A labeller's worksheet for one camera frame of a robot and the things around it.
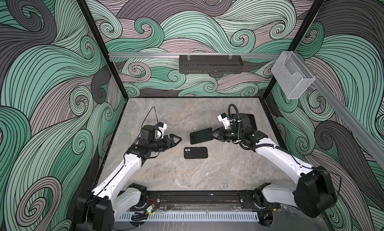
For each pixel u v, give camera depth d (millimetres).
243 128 622
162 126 756
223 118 743
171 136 713
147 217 696
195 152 903
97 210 382
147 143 622
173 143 697
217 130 738
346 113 592
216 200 744
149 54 1914
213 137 745
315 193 397
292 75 793
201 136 779
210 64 977
